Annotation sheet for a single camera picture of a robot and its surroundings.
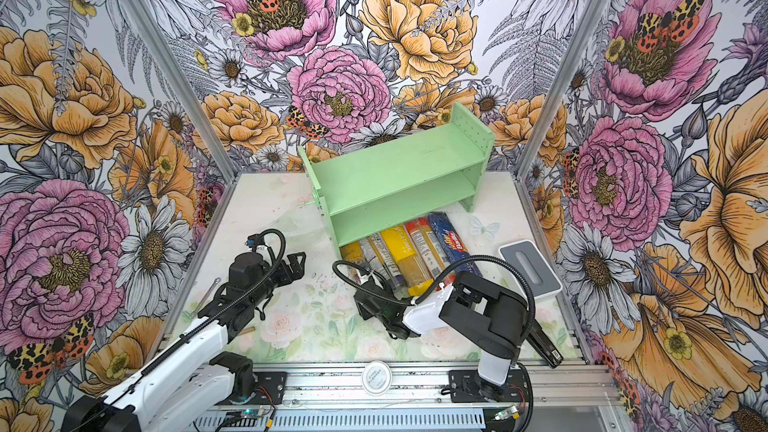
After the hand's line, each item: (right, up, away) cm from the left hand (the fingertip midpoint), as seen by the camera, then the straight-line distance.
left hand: (292, 267), depth 85 cm
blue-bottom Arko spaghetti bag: (+16, +2, +10) cm, 19 cm away
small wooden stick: (-27, -9, +5) cm, 28 cm away
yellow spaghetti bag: (+33, 0, +9) cm, 34 cm away
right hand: (+21, -11, +5) cm, 24 cm away
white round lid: (+25, -23, -15) cm, 37 cm away
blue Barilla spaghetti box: (+47, +5, +11) cm, 48 cm away
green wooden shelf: (+22, +22, -4) cm, 32 cm away
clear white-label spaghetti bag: (+22, +1, +9) cm, 24 cm away
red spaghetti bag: (+39, +4, +12) cm, 41 cm away
